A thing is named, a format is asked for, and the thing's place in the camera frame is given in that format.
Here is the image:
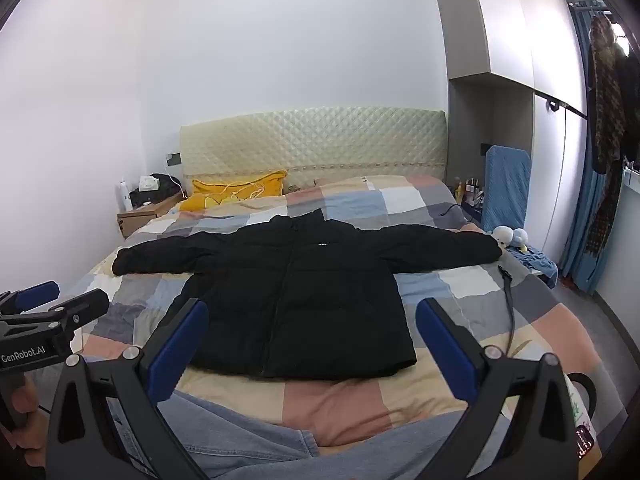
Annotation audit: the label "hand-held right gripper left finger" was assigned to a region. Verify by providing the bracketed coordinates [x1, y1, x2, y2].
[44, 298, 210, 480]

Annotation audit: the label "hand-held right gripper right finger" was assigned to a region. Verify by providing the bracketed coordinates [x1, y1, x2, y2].
[415, 297, 597, 480]

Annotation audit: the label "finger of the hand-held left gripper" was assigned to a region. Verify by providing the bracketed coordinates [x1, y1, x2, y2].
[0, 281, 61, 317]
[44, 288, 110, 333]

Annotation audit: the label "black puffer jacket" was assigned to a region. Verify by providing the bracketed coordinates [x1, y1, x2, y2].
[112, 213, 503, 380]

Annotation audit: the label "person's left hand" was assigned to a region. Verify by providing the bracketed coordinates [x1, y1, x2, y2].
[9, 374, 52, 467]

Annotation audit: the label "checkered pastel blanket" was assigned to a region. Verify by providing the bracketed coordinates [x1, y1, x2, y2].
[65, 175, 628, 461]

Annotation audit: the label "wooden nightstand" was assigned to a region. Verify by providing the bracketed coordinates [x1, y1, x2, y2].
[117, 191, 185, 239]

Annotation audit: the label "person's blue jeans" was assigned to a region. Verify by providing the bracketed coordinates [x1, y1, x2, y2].
[105, 390, 501, 480]

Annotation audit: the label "crumpled blue cloth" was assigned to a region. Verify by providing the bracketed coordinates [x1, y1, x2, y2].
[505, 245, 559, 289]

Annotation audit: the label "white and blue plush toy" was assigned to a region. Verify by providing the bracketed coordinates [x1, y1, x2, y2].
[490, 226, 531, 254]

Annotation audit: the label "black bag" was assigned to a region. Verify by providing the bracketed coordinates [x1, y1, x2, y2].
[129, 173, 183, 206]

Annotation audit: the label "dark device with red lights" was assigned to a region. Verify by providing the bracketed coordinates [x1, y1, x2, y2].
[572, 425, 597, 462]

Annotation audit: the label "row of small bottles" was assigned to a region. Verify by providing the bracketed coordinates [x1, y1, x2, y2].
[452, 176, 485, 206]

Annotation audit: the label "blue covered upright panel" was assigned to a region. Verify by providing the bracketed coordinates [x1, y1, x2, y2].
[481, 145, 530, 241]

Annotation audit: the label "yellow pillow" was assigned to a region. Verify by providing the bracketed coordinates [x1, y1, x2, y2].
[179, 170, 289, 212]

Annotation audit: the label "blue curtain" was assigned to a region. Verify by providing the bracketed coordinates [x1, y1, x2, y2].
[559, 0, 626, 296]

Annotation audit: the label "cream quilted headboard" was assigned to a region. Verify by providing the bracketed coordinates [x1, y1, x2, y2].
[179, 106, 447, 197]

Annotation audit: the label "brown patterned hanging garment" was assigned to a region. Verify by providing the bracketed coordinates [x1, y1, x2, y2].
[585, 12, 629, 261]

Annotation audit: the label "white wardrobe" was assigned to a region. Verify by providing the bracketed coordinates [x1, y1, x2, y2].
[429, 0, 594, 271]

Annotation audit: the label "black strap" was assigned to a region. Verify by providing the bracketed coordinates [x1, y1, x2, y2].
[497, 264, 598, 421]

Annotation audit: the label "white charging cable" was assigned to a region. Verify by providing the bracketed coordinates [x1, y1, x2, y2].
[164, 157, 267, 202]

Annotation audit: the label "black clothes rail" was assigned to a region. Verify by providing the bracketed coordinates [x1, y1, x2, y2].
[532, 89, 589, 117]

